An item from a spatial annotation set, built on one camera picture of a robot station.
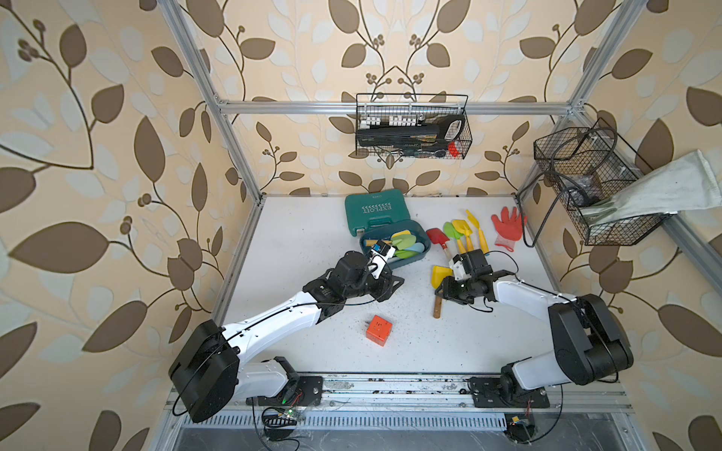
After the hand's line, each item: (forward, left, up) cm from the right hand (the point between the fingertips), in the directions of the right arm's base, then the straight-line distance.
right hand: (440, 292), depth 92 cm
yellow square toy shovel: (+7, 0, -1) cm, 7 cm away
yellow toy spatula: (+26, -14, +1) cm, 29 cm away
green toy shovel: (+25, -9, 0) cm, 27 cm away
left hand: (-4, +15, +17) cm, 23 cm away
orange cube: (-13, +21, +4) cm, 25 cm away
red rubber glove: (+25, -32, -1) cm, 41 cm away
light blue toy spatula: (+18, +5, +1) cm, 19 cm away
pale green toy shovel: (+22, +10, 0) cm, 24 cm away
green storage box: (+32, +20, +4) cm, 37 cm away
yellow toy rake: (+21, -20, +1) cm, 29 cm away
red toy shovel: (+23, -3, +1) cm, 23 cm away
